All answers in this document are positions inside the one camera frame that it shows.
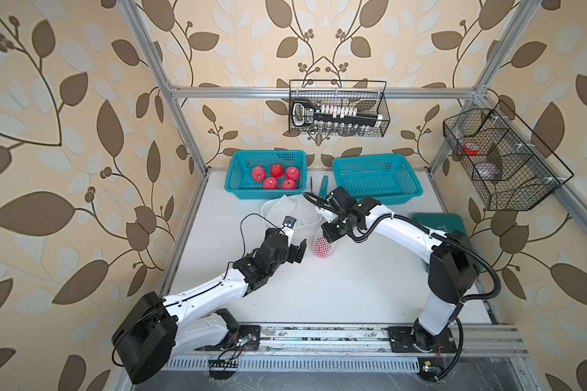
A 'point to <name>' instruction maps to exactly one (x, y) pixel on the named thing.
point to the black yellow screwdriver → (311, 183)
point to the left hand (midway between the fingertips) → (290, 232)
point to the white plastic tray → (304, 232)
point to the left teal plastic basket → (257, 174)
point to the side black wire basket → (509, 165)
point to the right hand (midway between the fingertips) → (325, 234)
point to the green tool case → (448, 222)
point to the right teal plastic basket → (384, 177)
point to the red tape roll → (471, 148)
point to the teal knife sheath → (324, 187)
